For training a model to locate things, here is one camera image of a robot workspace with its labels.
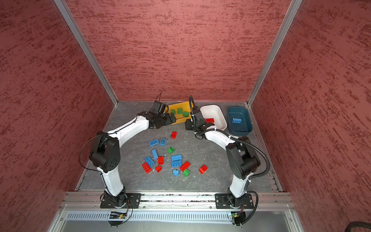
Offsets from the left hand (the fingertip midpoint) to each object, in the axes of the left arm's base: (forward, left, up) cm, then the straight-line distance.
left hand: (170, 123), depth 93 cm
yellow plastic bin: (+9, -5, -6) cm, 12 cm away
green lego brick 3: (-15, 0, -10) cm, 18 cm away
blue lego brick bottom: (-22, +12, -12) cm, 27 cm away
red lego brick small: (-26, +6, -11) cm, 29 cm away
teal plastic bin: (+4, -53, -11) cm, 54 cm away
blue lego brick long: (-9, +12, -10) cm, 18 cm away
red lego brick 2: (-24, -11, -10) cm, 28 cm away
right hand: (-1, -11, -1) cm, 11 cm away
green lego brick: (+20, -4, -11) cm, 23 cm away
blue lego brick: (+10, -48, -9) cm, 50 cm away
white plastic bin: (+18, -31, -8) cm, 37 cm away
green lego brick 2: (+17, -9, -11) cm, 23 cm away
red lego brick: (-2, -1, -11) cm, 11 cm away
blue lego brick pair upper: (-19, -4, -12) cm, 22 cm away
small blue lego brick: (-29, -5, -9) cm, 31 cm away
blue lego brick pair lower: (-23, -4, -12) cm, 26 cm away
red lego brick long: (-26, +13, -10) cm, 31 cm away
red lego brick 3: (-26, -21, -10) cm, 35 cm away
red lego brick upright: (-21, +5, -10) cm, 24 cm away
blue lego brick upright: (-8, +5, -9) cm, 13 cm away
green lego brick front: (-29, -11, -10) cm, 32 cm away
